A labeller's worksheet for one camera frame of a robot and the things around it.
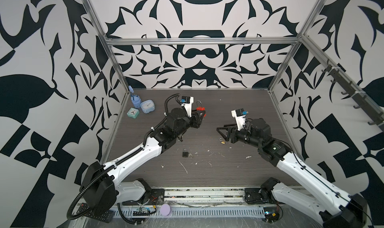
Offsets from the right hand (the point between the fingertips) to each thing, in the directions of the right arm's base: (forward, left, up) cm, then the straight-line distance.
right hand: (220, 127), depth 71 cm
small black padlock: (-3, +18, -23) cm, 30 cm away
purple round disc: (-30, +25, -15) cm, 42 cm away
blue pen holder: (+32, +52, -14) cm, 62 cm away
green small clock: (+26, +55, -21) cm, 64 cm away
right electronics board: (-32, -23, -26) cm, 47 cm away
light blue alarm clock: (+29, +45, -19) cm, 57 cm away
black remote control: (-32, +52, -21) cm, 65 cm away
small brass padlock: (+3, -4, -22) cm, 23 cm away
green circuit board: (-30, +38, -26) cm, 55 cm away
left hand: (+8, +8, +5) cm, 13 cm away
